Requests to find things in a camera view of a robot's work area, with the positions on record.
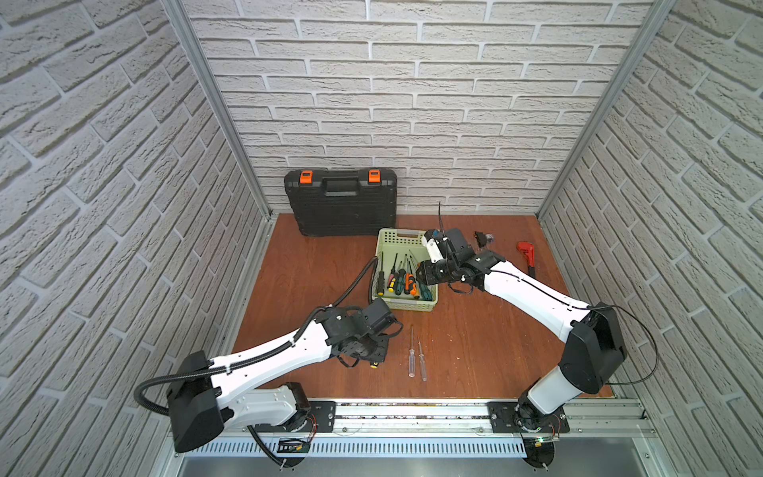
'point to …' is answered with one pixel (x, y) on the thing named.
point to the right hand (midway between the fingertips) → (426, 272)
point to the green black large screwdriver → (426, 292)
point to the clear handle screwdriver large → (411, 358)
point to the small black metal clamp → (483, 238)
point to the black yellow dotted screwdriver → (381, 279)
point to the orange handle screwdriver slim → (410, 278)
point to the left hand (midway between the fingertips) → (388, 349)
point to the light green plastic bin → (402, 240)
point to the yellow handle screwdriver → (415, 291)
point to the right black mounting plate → (502, 416)
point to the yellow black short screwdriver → (374, 365)
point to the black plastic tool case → (344, 202)
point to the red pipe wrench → (529, 250)
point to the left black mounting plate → (322, 418)
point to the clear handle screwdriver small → (422, 365)
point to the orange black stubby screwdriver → (406, 285)
